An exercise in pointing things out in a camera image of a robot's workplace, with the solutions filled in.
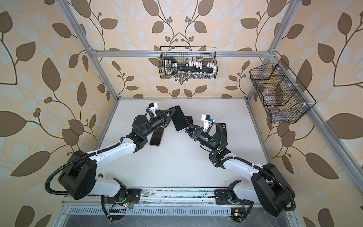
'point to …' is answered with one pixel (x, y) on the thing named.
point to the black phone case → (221, 129)
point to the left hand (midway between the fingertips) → (176, 109)
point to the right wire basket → (284, 99)
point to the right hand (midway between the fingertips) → (183, 127)
